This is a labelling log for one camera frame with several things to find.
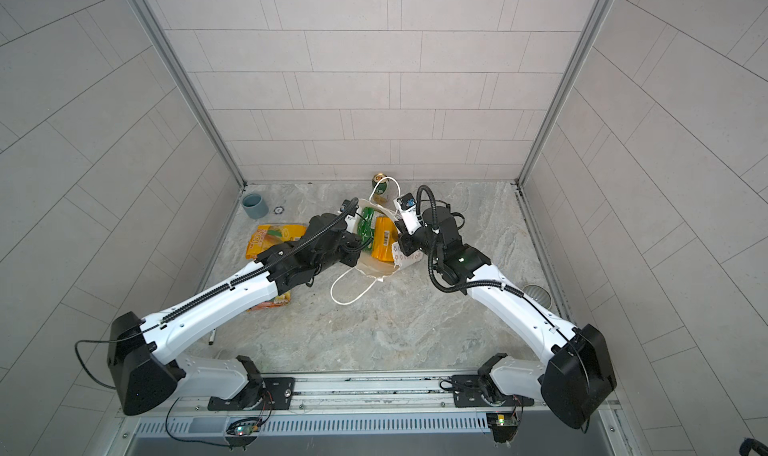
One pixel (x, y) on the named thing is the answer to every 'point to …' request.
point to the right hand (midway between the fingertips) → (395, 223)
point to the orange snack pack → (385, 235)
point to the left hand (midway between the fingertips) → (368, 235)
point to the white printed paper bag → (383, 270)
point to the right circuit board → (504, 424)
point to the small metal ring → (278, 210)
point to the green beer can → (383, 184)
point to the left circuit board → (244, 426)
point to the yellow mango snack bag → (266, 236)
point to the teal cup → (254, 206)
